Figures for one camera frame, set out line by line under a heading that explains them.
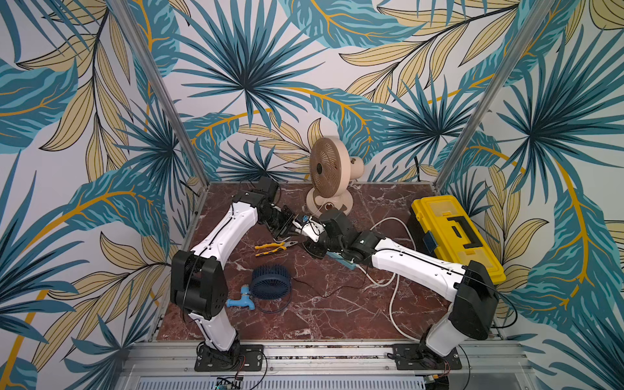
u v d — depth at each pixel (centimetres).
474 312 43
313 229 65
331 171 89
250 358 73
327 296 86
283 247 96
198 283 45
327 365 73
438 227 84
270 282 76
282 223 73
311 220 68
